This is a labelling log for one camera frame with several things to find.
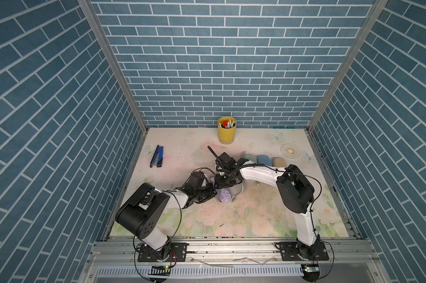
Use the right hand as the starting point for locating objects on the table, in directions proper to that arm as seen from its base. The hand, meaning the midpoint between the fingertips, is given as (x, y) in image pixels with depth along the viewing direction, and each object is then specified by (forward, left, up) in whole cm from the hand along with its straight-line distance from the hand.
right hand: (217, 186), depth 92 cm
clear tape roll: (+29, -43, -2) cm, 52 cm away
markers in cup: (+35, -3, +13) cm, 37 cm away
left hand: (-4, -3, 0) cm, 5 cm away
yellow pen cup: (+33, -3, +4) cm, 33 cm away
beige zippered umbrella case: (+17, -34, +2) cm, 38 cm away
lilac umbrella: (-6, -4, +4) cm, 9 cm away
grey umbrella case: (-2, -10, +2) cm, 10 cm away
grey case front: (+20, -18, +1) cm, 27 cm away
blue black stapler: (+15, +38, +1) cm, 41 cm away
